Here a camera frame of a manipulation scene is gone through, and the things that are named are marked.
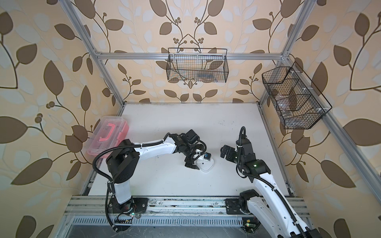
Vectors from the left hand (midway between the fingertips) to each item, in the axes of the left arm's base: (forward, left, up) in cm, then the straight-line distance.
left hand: (200, 155), depth 85 cm
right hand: (0, -15, +6) cm, 16 cm away
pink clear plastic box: (+12, +56, +4) cm, 57 cm away
